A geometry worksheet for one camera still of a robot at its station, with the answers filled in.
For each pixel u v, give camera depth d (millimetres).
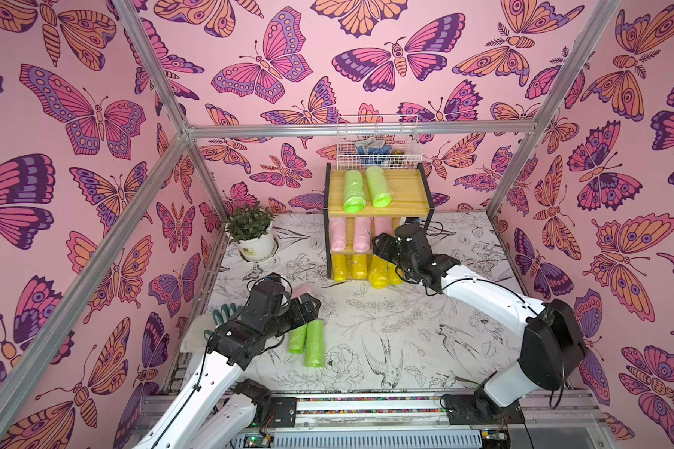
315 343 830
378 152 931
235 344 495
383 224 891
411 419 730
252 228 923
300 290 947
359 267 976
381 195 733
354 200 723
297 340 823
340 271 961
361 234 868
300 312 643
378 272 948
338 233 862
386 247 744
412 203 771
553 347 433
